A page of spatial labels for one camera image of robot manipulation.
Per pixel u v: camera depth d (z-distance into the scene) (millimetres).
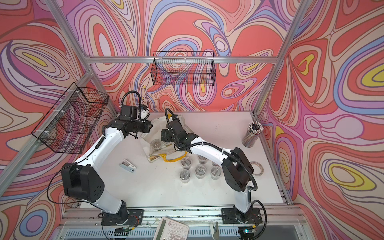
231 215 735
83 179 432
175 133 638
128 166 885
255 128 901
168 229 689
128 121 625
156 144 934
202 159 884
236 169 471
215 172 822
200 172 834
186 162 870
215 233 678
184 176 821
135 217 728
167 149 925
